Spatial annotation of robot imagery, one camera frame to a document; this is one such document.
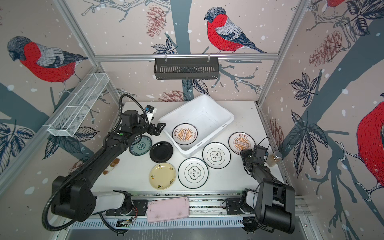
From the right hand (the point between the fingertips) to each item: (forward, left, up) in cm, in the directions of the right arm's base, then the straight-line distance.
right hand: (242, 152), depth 90 cm
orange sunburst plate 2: (+9, 0, -2) cm, 9 cm away
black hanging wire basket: (+52, +38, +27) cm, 70 cm away
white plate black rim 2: (-1, +16, -2) cm, 16 cm away
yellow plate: (-16, +47, -1) cm, 50 cm away
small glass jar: (-6, -15, +4) cm, 17 cm away
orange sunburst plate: (+13, +38, 0) cm, 40 cm away
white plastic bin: (+29, +21, 0) cm, 36 cm away
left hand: (+6, +49, +23) cm, 55 cm away
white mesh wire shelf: (+8, +91, +32) cm, 97 cm away
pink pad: (-32, +42, +1) cm, 53 cm away
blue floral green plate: (+1, +65, 0) cm, 65 cm away
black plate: (-2, +51, 0) cm, 51 cm away
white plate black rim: (-13, +30, -2) cm, 33 cm away
